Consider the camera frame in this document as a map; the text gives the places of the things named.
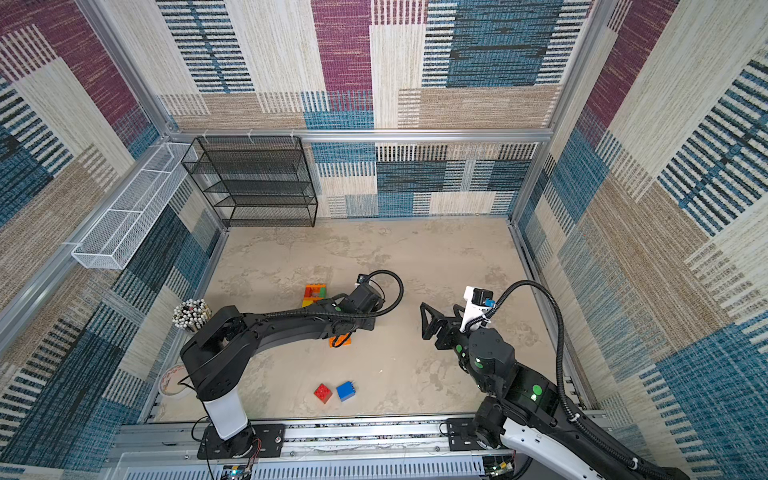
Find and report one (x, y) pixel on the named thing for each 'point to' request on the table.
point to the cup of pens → (191, 314)
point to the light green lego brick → (322, 292)
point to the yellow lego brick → (306, 303)
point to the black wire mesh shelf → (254, 181)
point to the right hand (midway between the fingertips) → (439, 312)
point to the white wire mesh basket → (110, 243)
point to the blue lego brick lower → (346, 391)
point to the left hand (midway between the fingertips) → (371, 316)
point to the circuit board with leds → (498, 465)
